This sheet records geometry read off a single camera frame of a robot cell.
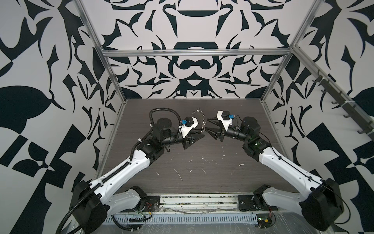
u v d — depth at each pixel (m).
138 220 0.73
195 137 0.60
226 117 0.58
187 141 0.58
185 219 0.65
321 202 0.40
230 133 0.63
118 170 0.45
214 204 0.76
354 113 0.55
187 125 0.56
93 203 0.38
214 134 0.64
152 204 0.74
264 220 0.71
